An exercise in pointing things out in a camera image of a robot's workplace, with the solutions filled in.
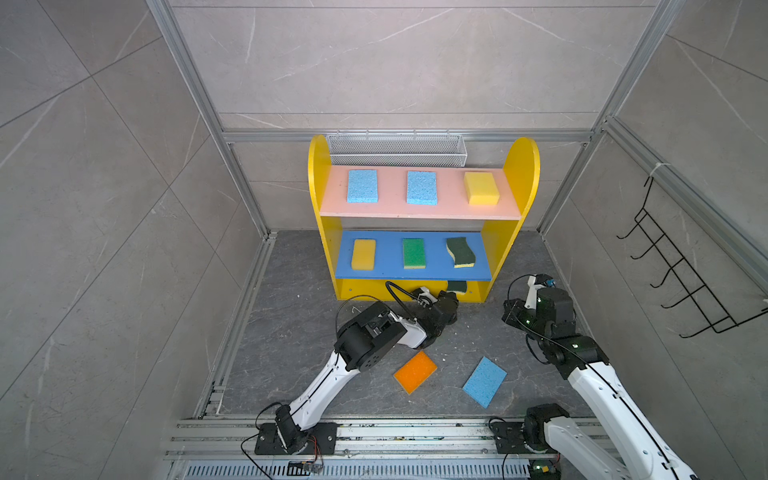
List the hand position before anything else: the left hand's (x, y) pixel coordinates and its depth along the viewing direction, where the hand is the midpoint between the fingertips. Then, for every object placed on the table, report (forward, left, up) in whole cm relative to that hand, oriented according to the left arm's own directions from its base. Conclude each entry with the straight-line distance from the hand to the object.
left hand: (462, 286), depth 97 cm
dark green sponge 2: (+6, +1, +11) cm, 12 cm away
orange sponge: (-26, +18, -4) cm, 32 cm away
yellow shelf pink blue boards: (+33, +21, -7) cm, 39 cm away
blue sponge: (-29, -1, -4) cm, 29 cm away
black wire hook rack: (-23, -42, +27) cm, 55 cm away
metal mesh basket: (+37, +20, +28) cm, 51 cm away
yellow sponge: (+7, +32, +10) cm, 34 cm away
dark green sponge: (+2, +1, -2) cm, 3 cm away
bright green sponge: (+6, +16, +10) cm, 20 cm away
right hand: (-12, -7, +12) cm, 19 cm away
